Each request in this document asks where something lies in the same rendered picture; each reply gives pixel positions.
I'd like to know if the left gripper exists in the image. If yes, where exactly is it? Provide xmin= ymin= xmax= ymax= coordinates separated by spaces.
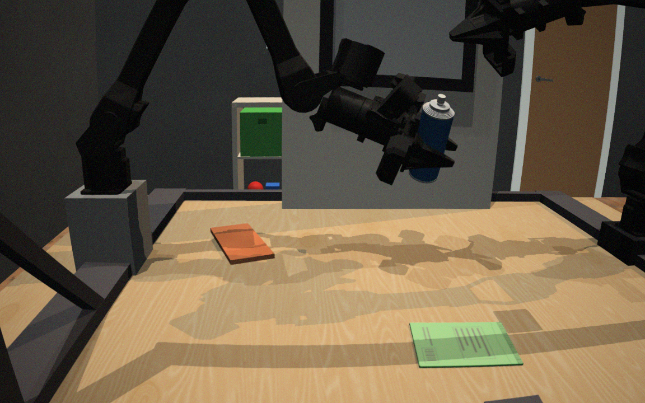
xmin=353 ymin=92 xmax=455 ymax=185

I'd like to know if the green flat sheet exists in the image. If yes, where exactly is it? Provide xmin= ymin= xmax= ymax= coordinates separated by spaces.
xmin=409 ymin=322 xmax=524 ymax=368

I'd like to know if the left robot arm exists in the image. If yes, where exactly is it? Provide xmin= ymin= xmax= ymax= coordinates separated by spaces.
xmin=76 ymin=0 xmax=422 ymax=195

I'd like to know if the grey wall panel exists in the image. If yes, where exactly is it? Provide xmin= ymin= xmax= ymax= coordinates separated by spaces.
xmin=282 ymin=0 xmax=503 ymax=209

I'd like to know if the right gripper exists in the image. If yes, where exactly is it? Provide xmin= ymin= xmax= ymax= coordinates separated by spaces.
xmin=449 ymin=0 xmax=553 ymax=77

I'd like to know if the black rectangular frame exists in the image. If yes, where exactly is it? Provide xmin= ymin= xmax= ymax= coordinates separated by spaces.
xmin=319 ymin=0 xmax=478 ymax=92

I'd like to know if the orange flat rectangular block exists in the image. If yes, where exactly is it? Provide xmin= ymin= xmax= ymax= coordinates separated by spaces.
xmin=211 ymin=223 xmax=274 ymax=265

